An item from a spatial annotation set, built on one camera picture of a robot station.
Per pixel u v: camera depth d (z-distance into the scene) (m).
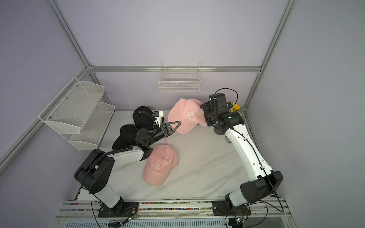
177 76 1.07
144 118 1.05
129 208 0.73
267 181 0.39
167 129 0.70
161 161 0.82
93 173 0.46
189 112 0.71
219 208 0.73
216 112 0.54
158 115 0.70
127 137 0.96
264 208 0.75
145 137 0.63
